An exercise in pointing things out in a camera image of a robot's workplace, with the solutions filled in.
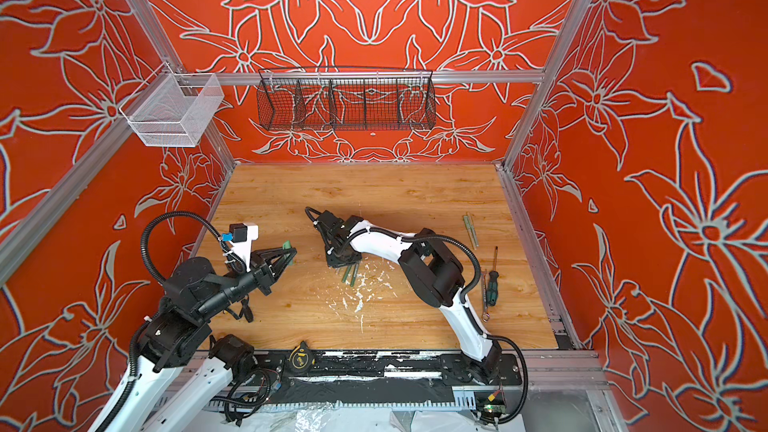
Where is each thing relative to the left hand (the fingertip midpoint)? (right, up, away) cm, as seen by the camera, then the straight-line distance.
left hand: (292, 249), depth 63 cm
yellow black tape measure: (-1, -29, +9) cm, 30 cm away
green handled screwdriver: (+52, -14, +22) cm, 59 cm away
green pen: (+9, -13, +27) cm, 31 cm away
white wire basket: (-47, +39, +29) cm, 67 cm away
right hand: (+4, -9, +28) cm, 29 cm away
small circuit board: (+46, -38, +5) cm, 60 cm away
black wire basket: (+1, +45, +38) cm, 59 cm away
